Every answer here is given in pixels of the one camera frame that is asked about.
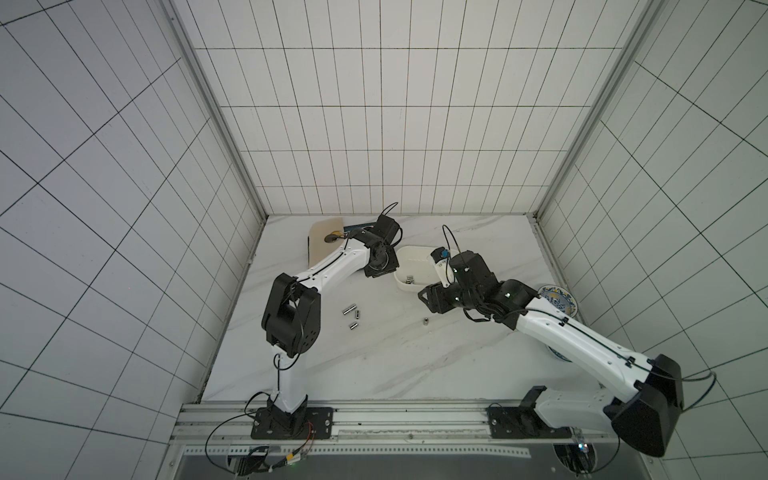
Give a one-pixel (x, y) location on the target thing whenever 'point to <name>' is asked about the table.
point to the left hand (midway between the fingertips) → (386, 273)
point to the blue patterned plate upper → (561, 298)
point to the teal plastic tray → (348, 228)
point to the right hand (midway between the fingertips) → (417, 294)
